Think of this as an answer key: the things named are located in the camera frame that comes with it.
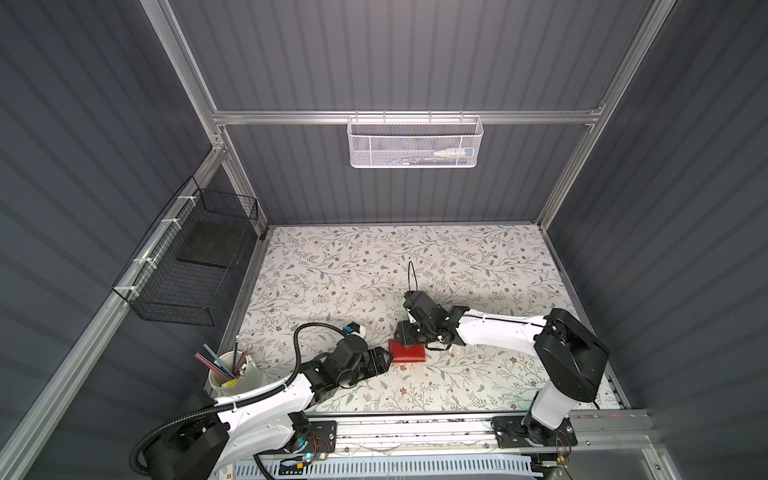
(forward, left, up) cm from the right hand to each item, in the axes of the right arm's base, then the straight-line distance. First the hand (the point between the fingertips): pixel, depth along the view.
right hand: (401, 337), depth 87 cm
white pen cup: (-12, +44, +4) cm, 46 cm away
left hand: (-7, +4, +1) cm, 8 cm away
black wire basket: (+10, +53, +28) cm, 60 cm away
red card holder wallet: (-4, -1, -3) cm, 5 cm away
